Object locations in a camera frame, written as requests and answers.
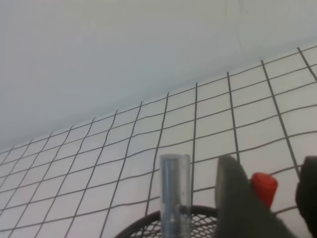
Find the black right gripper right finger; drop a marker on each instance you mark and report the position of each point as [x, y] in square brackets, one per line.
[306, 193]

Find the red marker pen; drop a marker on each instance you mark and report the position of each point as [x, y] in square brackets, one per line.
[265, 187]

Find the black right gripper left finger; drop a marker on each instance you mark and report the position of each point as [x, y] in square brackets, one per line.
[240, 213]

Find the clear grey pen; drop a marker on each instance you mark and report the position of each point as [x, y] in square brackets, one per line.
[175, 195]

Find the black mesh pen holder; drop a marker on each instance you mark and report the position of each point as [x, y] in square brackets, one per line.
[203, 224]

